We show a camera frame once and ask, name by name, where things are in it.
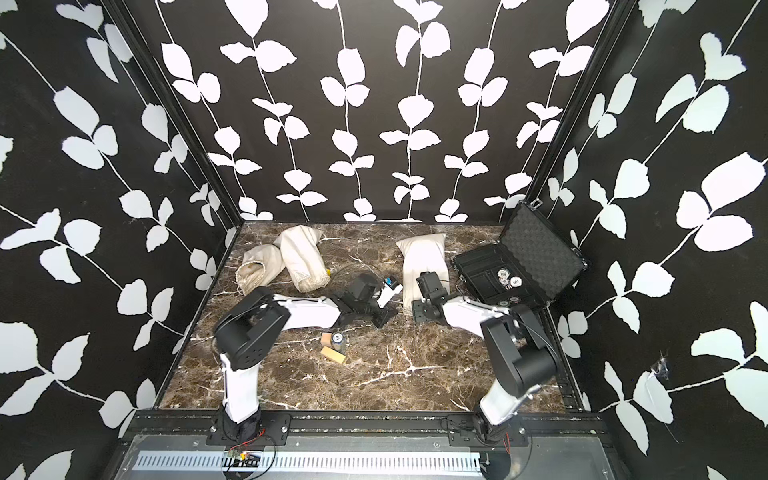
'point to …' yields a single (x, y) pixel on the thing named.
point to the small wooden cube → (326, 338)
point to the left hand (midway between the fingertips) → (398, 305)
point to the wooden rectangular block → (332, 354)
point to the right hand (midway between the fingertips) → (421, 303)
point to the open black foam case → (534, 262)
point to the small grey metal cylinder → (338, 342)
